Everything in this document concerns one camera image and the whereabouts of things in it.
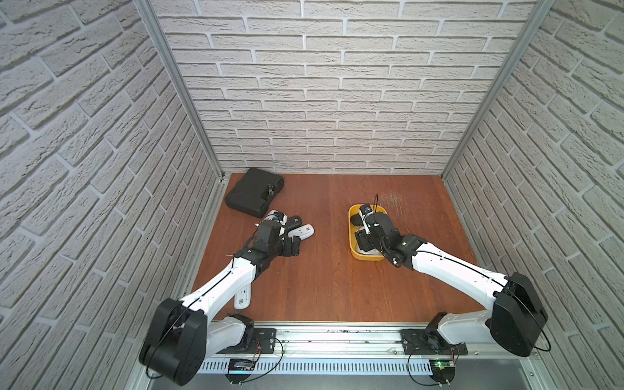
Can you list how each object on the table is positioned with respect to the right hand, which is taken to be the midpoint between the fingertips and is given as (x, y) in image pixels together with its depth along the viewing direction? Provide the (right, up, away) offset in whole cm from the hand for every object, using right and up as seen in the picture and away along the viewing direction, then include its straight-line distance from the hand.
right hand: (368, 229), depth 85 cm
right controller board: (+19, -40, -15) cm, 47 cm away
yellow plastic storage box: (-3, -9, +3) cm, 10 cm away
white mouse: (-24, -3, +12) cm, 27 cm away
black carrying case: (-47, +14, +19) cm, 53 cm away
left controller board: (-41, -40, -14) cm, 60 cm away
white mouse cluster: (-1, -5, -10) cm, 12 cm away
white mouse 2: (-44, -23, -6) cm, 50 cm away
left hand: (-28, -2, +1) cm, 28 cm away
